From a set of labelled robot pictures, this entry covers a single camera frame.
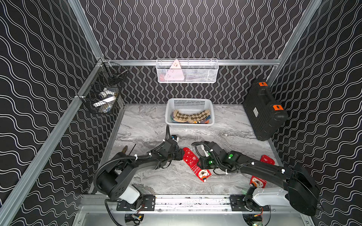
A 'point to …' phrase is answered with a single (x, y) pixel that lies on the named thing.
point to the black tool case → (265, 117)
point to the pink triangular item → (175, 73)
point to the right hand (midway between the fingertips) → (200, 163)
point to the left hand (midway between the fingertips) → (181, 150)
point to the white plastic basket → (189, 113)
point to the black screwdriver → (133, 148)
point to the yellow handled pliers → (124, 149)
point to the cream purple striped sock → (201, 122)
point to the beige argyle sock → (199, 117)
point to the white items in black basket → (105, 105)
